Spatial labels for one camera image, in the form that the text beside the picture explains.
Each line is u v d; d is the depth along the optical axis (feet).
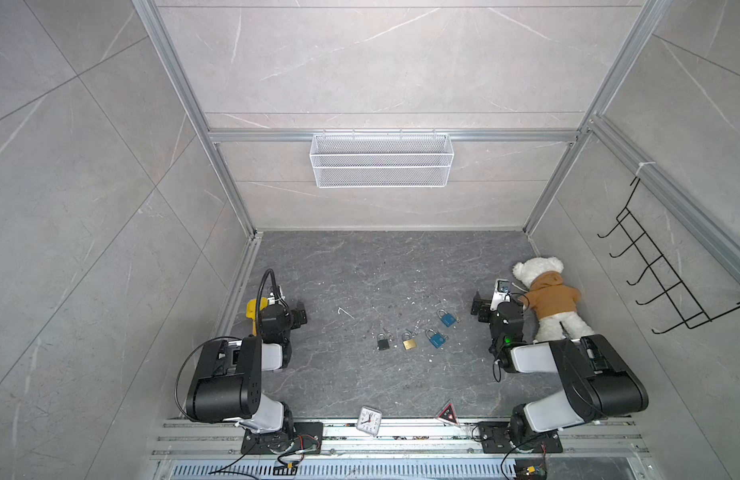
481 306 2.74
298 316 2.87
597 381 1.49
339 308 3.21
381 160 3.30
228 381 1.61
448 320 3.08
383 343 2.96
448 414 2.52
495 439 2.39
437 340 2.96
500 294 2.58
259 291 2.29
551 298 3.06
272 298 2.62
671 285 2.08
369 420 2.45
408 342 2.96
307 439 2.39
